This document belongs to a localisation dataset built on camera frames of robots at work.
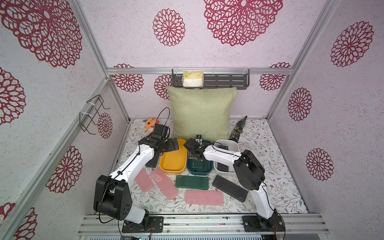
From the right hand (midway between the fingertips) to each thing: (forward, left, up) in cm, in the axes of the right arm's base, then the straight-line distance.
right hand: (193, 152), depth 97 cm
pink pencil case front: (-26, -7, -6) cm, 28 cm away
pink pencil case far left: (-18, +29, -3) cm, 34 cm away
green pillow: (+14, -5, +23) cm, 28 cm away
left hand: (-3, +13, +11) cm, 18 cm away
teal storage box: (-8, -9, -3) cm, 13 cm away
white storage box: (+7, -27, -1) cm, 28 cm away
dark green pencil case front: (-19, -5, -3) cm, 19 cm away
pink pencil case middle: (-21, +15, -4) cm, 26 cm away
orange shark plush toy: (+20, +32, +5) cm, 38 cm away
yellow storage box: (-6, +12, -3) cm, 14 cm away
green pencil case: (-8, -2, 0) cm, 9 cm away
